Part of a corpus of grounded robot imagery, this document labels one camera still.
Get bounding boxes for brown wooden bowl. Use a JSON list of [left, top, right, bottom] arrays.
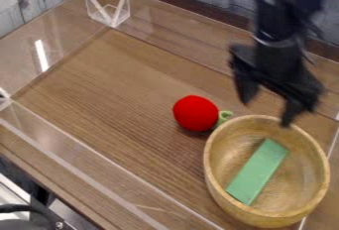
[[203, 115, 329, 228]]

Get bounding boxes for green rectangular stick block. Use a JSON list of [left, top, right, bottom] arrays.
[[225, 139, 288, 205]]

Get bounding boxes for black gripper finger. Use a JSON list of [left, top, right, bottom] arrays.
[[233, 65, 259, 104], [280, 98, 305, 128]]

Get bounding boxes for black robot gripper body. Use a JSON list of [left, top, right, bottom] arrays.
[[228, 39, 327, 113]]

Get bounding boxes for red plush strawberry toy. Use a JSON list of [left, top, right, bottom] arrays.
[[172, 95, 233, 132]]

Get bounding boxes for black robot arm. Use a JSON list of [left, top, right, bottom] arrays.
[[229, 0, 324, 127]]

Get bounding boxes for clear acrylic enclosure walls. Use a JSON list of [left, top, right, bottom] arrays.
[[0, 0, 339, 230]]

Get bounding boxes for black cable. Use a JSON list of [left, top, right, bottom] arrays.
[[0, 202, 34, 214]]

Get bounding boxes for black metal stand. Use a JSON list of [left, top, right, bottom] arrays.
[[0, 157, 74, 230]]

